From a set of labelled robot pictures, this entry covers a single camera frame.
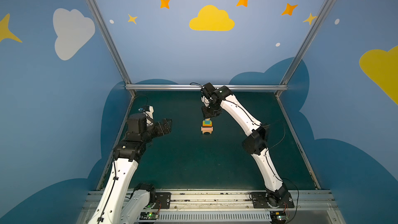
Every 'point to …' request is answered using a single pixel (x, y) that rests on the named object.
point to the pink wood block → (207, 128)
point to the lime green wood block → (204, 123)
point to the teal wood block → (207, 122)
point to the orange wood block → (207, 125)
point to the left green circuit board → (148, 215)
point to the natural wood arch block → (209, 131)
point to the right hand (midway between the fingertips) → (207, 114)
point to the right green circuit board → (279, 217)
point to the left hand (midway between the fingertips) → (166, 122)
